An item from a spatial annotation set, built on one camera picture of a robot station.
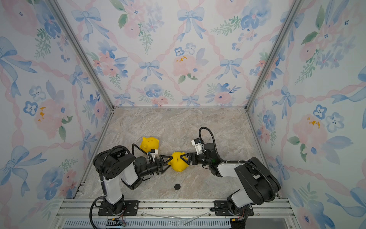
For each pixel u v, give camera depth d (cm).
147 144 87
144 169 73
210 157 71
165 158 80
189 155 76
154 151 86
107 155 52
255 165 48
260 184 44
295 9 69
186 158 83
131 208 74
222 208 74
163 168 82
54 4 68
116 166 51
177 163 81
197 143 80
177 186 82
